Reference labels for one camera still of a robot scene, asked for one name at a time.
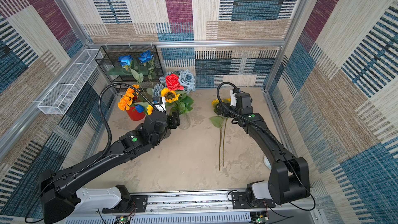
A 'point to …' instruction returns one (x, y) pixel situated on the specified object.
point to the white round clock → (267, 162)
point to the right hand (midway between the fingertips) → (225, 109)
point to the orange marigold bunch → (126, 100)
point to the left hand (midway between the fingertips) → (174, 110)
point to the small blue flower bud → (140, 109)
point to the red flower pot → (134, 115)
